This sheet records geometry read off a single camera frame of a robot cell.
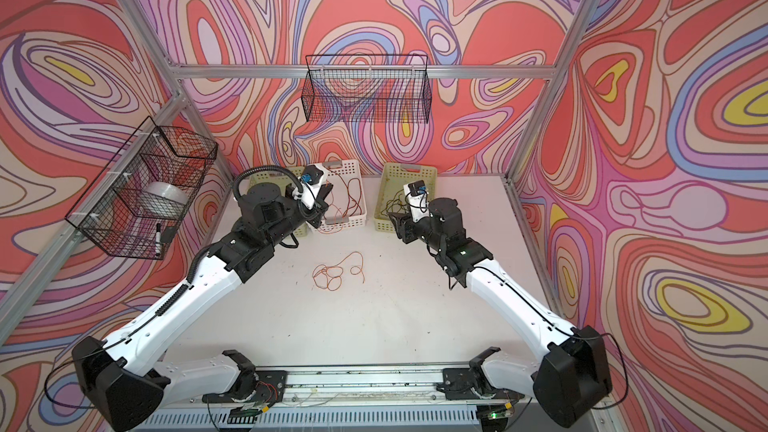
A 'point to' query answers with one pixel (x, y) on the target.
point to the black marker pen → (158, 246)
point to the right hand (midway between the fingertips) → (401, 216)
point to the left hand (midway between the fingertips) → (331, 182)
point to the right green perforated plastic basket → (391, 196)
